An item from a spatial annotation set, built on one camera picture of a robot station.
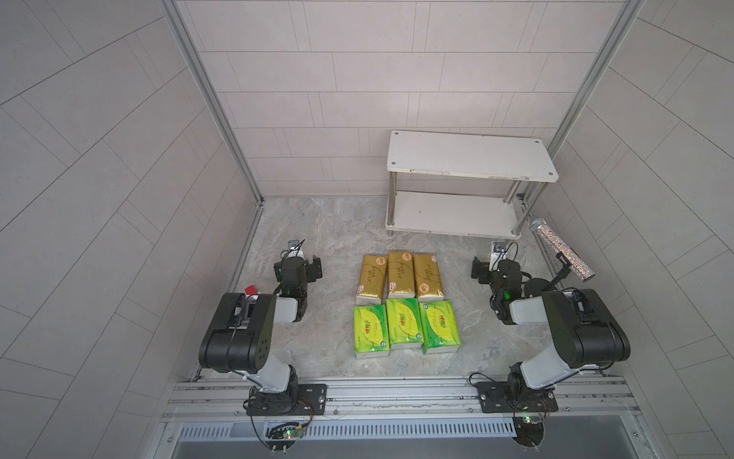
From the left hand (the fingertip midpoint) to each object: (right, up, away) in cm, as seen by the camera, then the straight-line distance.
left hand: (304, 253), depth 95 cm
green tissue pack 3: (+42, -18, -18) cm, 49 cm away
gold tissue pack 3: (+40, -7, -9) cm, 42 cm away
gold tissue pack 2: (+32, -6, -8) cm, 33 cm away
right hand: (+62, 0, 0) cm, 62 cm away
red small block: (-15, -11, -6) cm, 20 cm away
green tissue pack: (+23, -19, -18) cm, 35 cm away
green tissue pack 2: (+32, -18, -17) cm, 41 cm away
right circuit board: (+62, -40, -27) cm, 78 cm away
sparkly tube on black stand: (+77, +1, -19) cm, 79 cm away
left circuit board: (+3, -39, -29) cm, 49 cm away
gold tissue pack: (+23, -7, -10) cm, 26 cm away
